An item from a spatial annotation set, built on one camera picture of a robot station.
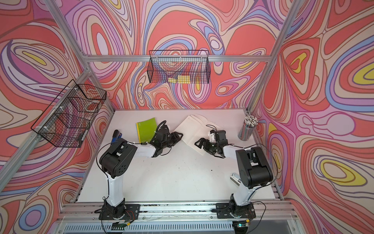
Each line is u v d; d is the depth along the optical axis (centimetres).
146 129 105
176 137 87
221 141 76
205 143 84
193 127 105
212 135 90
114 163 52
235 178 82
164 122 80
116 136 101
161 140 78
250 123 88
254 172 47
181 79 82
